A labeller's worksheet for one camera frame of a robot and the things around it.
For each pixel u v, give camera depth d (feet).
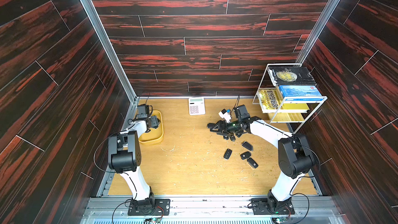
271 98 3.07
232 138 3.20
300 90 2.51
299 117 2.90
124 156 1.67
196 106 3.68
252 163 2.84
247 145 3.09
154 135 3.25
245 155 2.97
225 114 2.78
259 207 2.41
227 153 2.98
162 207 2.41
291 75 2.76
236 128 2.57
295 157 1.58
